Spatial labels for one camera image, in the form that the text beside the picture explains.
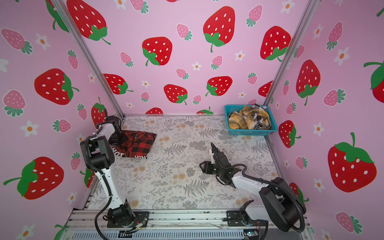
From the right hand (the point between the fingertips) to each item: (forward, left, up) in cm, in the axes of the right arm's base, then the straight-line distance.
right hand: (201, 165), depth 87 cm
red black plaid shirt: (+11, +44, 0) cm, 45 cm away
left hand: (+12, +59, -2) cm, 60 cm away
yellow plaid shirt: (+39, -30, +3) cm, 49 cm away
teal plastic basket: (+50, -19, +3) cm, 53 cm away
